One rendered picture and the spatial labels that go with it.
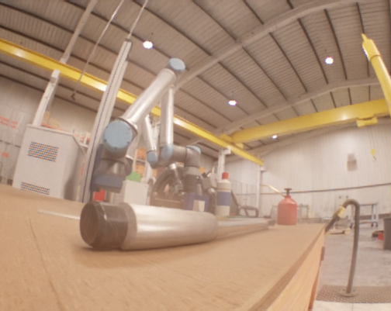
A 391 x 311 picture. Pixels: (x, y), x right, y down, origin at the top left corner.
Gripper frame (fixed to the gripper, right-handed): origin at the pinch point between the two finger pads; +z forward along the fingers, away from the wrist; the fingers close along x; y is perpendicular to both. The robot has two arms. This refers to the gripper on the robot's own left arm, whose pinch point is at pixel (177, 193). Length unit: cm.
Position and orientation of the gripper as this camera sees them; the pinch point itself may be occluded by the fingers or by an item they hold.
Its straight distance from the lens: 168.5
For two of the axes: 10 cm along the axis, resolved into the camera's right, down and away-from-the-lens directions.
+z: 3.3, 9.0, -2.7
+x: -2.4, 3.6, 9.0
